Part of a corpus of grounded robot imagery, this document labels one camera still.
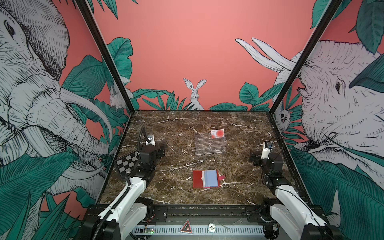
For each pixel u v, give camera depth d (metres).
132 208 0.59
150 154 0.61
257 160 0.77
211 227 0.70
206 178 0.86
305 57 0.88
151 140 0.70
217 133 0.96
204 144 1.01
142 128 1.11
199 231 0.70
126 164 0.87
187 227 0.70
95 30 0.76
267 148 0.73
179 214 0.75
